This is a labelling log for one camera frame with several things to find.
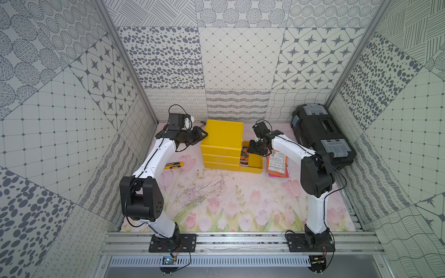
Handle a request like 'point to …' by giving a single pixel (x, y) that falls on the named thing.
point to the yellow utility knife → (174, 165)
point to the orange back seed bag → (277, 164)
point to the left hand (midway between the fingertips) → (204, 132)
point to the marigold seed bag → (244, 160)
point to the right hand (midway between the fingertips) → (252, 152)
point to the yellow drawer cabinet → (221, 145)
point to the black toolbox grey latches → (314, 126)
